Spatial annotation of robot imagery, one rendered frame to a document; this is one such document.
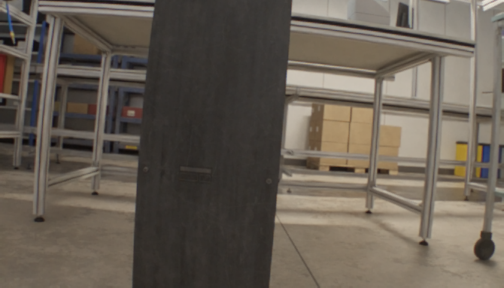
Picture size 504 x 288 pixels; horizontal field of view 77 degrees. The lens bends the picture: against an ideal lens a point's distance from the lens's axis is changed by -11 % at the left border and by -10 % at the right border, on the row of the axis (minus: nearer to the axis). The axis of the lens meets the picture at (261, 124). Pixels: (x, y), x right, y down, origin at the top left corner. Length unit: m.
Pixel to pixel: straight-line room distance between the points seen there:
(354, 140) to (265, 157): 4.46
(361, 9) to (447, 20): 5.72
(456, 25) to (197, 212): 7.02
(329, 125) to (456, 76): 3.12
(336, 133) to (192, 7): 4.41
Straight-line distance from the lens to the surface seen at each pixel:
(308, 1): 6.29
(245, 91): 0.59
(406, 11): 4.14
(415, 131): 6.60
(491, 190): 1.72
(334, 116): 4.93
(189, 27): 0.62
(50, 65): 1.73
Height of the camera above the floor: 0.48
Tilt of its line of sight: 2 degrees up
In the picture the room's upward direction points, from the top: 5 degrees clockwise
